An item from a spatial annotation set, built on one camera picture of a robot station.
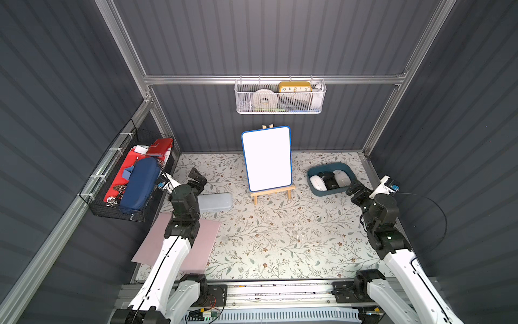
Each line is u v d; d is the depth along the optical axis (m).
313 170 1.09
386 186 0.63
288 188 0.96
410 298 0.44
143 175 0.70
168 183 0.62
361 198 0.68
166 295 0.44
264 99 0.86
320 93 0.84
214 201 0.96
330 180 1.04
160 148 0.79
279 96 0.89
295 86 0.87
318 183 1.00
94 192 0.61
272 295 0.75
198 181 0.69
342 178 1.02
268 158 0.87
